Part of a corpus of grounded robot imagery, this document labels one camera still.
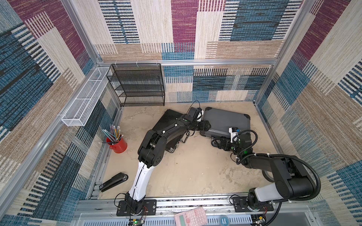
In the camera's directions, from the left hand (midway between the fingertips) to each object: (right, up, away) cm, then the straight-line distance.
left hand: (207, 128), depth 96 cm
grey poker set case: (+10, +5, +3) cm, 12 cm away
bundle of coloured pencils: (-59, -4, -7) cm, 60 cm away
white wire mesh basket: (-68, +10, -25) cm, 73 cm away
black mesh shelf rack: (-51, +33, +14) cm, 62 cm away
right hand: (+8, -8, -3) cm, 12 cm away
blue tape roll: (+4, -43, -26) cm, 51 cm away
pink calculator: (-10, -41, -26) cm, 50 cm away
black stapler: (-52, -27, -17) cm, 61 cm away
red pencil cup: (-58, -12, -4) cm, 59 cm away
